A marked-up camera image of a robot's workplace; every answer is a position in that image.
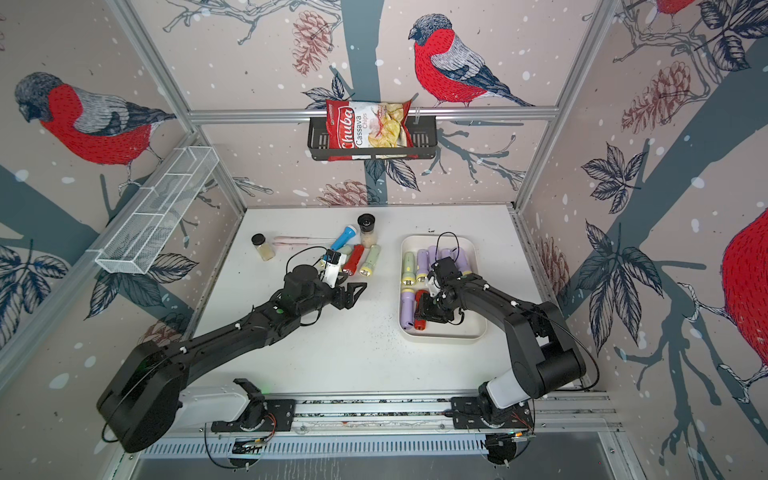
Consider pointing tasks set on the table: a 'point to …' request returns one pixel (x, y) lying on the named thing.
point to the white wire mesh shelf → (138, 240)
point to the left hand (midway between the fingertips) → (362, 276)
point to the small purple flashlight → (422, 263)
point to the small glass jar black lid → (264, 249)
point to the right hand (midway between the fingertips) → (419, 313)
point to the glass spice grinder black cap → (367, 228)
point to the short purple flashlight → (431, 254)
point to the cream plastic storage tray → (416, 255)
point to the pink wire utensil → (296, 240)
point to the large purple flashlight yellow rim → (407, 308)
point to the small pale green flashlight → (408, 277)
